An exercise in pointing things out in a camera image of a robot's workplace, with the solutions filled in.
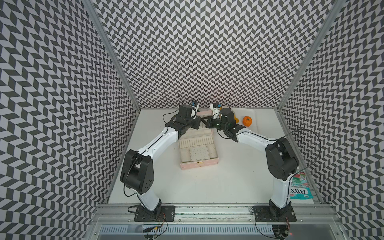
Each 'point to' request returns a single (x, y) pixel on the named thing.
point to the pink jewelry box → (198, 147)
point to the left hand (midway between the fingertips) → (197, 118)
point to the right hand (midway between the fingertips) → (202, 120)
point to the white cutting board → (241, 112)
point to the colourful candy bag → (300, 188)
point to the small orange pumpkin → (247, 121)
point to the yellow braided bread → (236, 120)
